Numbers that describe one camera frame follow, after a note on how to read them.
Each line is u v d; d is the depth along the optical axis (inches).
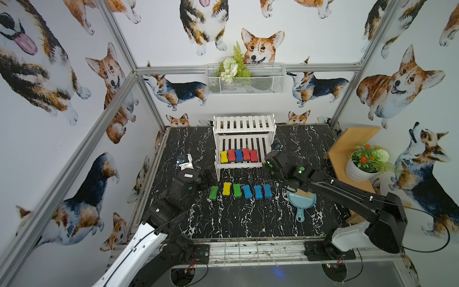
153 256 22.3
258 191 35.5
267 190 35.6
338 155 38.8
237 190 35.9
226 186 36.5
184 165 23.2
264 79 36.5
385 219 15.8
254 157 34.9
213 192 35.6
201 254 29.0
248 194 35.5
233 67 31.1
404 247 17.7
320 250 28.8
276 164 23.6
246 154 35.1
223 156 35.0
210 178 24.8
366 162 30.1
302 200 33.8
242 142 38.5
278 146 44.4
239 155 34.9
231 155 35.0
